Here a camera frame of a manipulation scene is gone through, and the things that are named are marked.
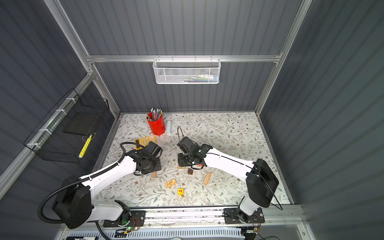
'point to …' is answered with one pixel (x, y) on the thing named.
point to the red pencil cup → (157, 122)
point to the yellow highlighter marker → (85, 146)
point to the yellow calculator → (144, 141)
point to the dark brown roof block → (190, 171)
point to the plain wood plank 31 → (181, 167)
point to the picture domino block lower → (170, 183)
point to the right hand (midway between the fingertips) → (181, 162)
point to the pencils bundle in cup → (154, 114)
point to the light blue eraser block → (169, 126)
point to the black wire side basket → (65, 134)
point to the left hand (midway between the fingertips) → (158, 167)
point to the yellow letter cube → (180, 191)
